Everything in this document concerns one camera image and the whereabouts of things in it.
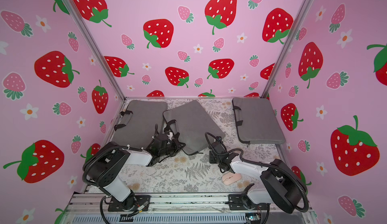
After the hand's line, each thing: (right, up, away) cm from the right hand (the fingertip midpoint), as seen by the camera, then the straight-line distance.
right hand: (211, 155), depth 89 cm
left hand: (-14, +7, +1) cm, 16 cm away
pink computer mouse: (+10, -10, -9) cm, 16 cm away
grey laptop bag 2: (-12, +18, +12) cm, 25 cm away
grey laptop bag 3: (+33, +20, +15) cm, 41 cm away
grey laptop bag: (-50, +17, +12) cm, 55 cm away
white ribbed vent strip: (-25, -24, -19) cm, 40 cm away
